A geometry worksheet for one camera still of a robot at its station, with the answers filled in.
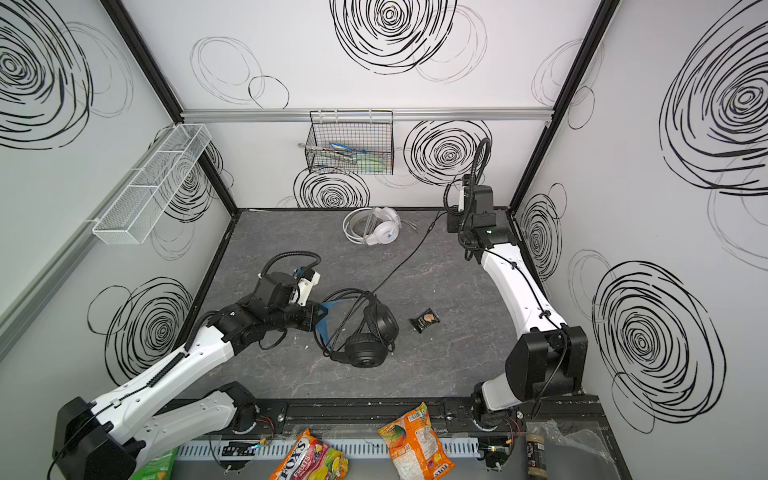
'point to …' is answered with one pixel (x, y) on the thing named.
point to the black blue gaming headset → (361, 349)
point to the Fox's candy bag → (311, 459)
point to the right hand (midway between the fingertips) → (459, 207)
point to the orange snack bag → (417, 451)
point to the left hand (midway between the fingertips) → (329, 311)
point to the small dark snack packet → (425, 319)
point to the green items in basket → (333, 160)
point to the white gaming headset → (373, 225)
